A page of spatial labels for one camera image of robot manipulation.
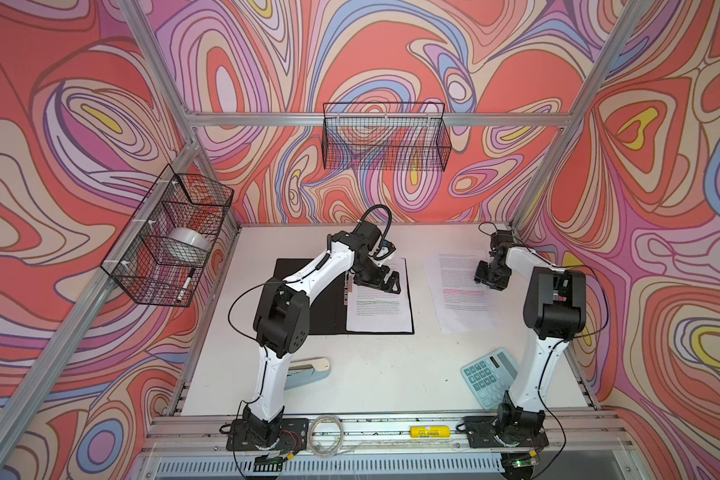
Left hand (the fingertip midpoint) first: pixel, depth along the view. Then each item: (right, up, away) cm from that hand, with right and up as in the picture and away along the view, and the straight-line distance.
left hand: (389, 284), depth 89 cm
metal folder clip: (-14, -2, +11) cm, 18 cm away
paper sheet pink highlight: (+25, -7, +9) cm, 27 cm away
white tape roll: (-52, +14, -15) cm, 56 cm away
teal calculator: (+27, -25, -8) cm, 37 cm away
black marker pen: (-52, +2, -17) cm, 55 cm away
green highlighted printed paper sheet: (-5, -9, +7) cm, 12 cm away
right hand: (+35, -2, +13) cm, 37 cm away
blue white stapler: (-24, -23, -9) cm, 35 cm away
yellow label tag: (+9, -35, -16) cm, 39 cm away
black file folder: (-16, -3, -27) cm, 32 cm away
